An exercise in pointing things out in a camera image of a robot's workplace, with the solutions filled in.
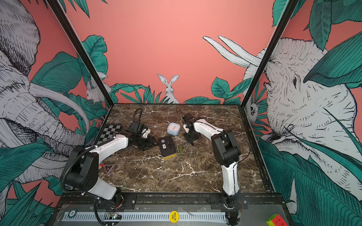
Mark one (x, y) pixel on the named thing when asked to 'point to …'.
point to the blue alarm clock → (173, 129)
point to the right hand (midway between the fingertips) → (189, 137)
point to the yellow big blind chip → (174, 216)
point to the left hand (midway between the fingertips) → (158, 143)
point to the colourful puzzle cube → (276, 220)
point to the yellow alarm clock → (168, 147)
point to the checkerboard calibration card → (109, 132)
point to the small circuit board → (111, 215)
